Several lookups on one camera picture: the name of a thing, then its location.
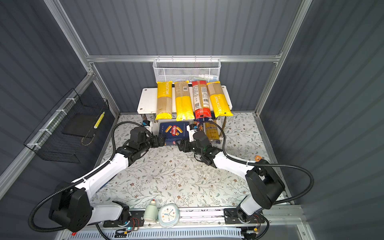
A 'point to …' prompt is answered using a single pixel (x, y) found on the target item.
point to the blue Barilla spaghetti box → (201, 120)
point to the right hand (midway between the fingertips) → (181, 142)
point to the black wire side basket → (66, 133)
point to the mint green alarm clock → (169, 215)
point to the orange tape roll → (258, 158)
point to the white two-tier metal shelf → (147, 100)
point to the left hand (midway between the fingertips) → (159, 136)
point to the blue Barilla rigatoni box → (174, 131)
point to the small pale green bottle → (151, 213)
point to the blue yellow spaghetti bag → (212, 131)
